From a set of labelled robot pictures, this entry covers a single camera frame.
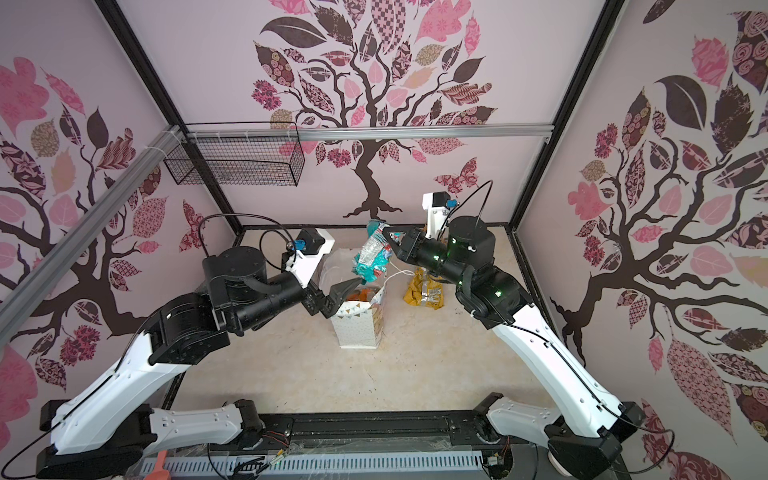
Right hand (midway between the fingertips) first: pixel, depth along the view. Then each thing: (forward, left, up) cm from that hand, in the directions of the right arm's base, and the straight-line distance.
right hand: (387, 227), depth 58 cm
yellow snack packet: (+12, -12, -42) cm, 45 cm away
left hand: (-8, +9, -2) cm, 12 cm away
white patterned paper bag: (-7, +8, -27) cm, 29 cm away
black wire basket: (+67, +59, -27) cm, 94 cm away
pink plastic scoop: (-36, +53, -42) cm, 77 cm away
